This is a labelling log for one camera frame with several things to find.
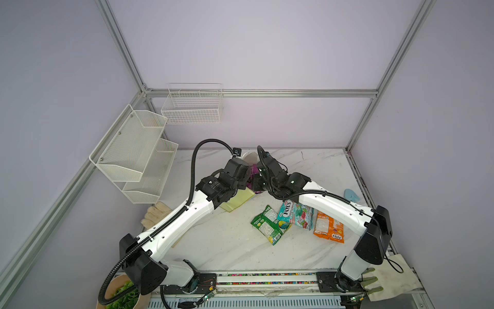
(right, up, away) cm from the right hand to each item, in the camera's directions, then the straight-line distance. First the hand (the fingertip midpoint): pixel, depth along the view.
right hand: (247, 182), depth 78 cm
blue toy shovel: (+54, -9, +20) cm, 58 cm away
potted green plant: (-36, -37, -17) cm, 54 cm away
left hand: (-5, +3, -1) cm, 6 cm away
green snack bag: (+10, -21, +8) cm, 25 cm away
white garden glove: (+59, -37, -2) cm, 70 cm away
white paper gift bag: (-1, -5, -1) cm, 5 cm away
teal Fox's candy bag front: (+23, -16, +11) cm, 30 cm away
